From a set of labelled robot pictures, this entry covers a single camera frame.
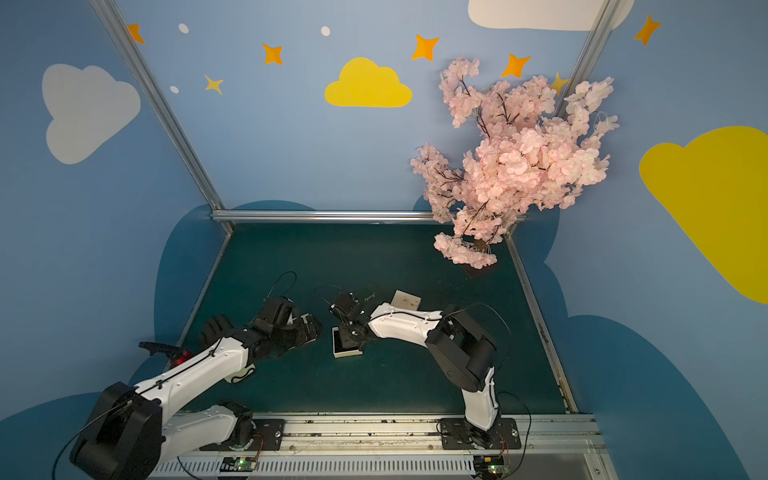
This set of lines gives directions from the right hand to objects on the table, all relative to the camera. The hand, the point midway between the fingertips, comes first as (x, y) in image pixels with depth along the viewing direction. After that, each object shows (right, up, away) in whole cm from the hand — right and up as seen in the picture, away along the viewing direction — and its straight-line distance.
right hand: (354, 334), depth 90 cm
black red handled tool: (-44, -1, -15) cm, 47 cm away
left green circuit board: (-26, -26, -19) cm, 41 cm away
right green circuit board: (+35, -27, -19) cm, 48 cm away
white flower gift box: (+16, +10, +6) cm, 20 cm away
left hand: (-10, +2, -3) cm, 11 cm away
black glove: (-43, +2, +2) cm, 43 cm away
